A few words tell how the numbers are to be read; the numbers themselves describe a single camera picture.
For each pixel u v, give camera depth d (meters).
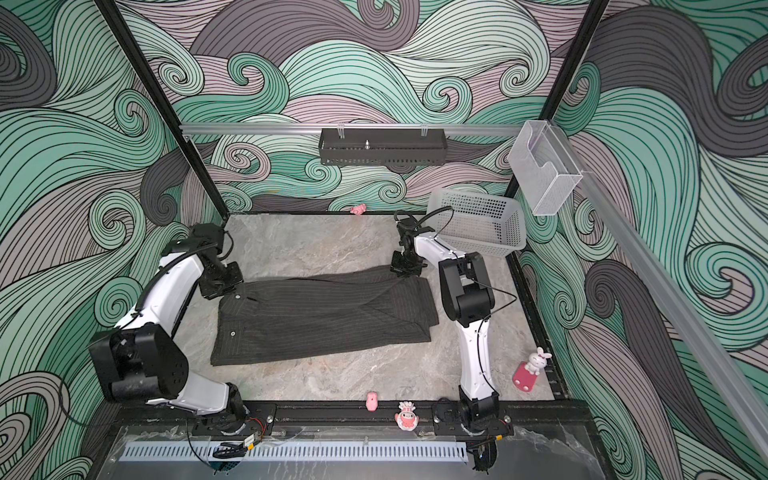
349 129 0.95
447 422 0.72
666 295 0.52
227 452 0.71
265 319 0.86
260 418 0.73
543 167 0.79
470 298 0.58
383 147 0.96
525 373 0.80
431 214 0.71
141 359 0.47
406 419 0.71
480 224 1.18
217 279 0.68
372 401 0.74
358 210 1.19
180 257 0.54
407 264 0.88
